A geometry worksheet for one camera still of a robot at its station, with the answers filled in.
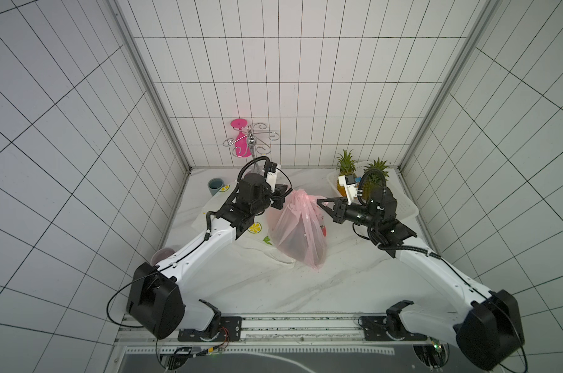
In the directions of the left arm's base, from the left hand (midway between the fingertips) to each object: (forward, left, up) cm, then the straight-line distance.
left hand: (282, 190), depth 79 cm
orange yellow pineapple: (+21, -28, -10) cm, 37 cm away
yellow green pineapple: (+12, -37, -7) cm, 40 cm away
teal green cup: (+18, +32, -20) cm, 42 cm away
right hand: (-6, -12, +3) cm, 14 cm away
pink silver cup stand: (+23, +14, +3) cm, 28 cm away
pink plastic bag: (-10, -6, -10) cm, 15 cm away
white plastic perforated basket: (+5, -52, -17) cm, 55 cm away
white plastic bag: (-5, +11, -24) cm, 27 cm away
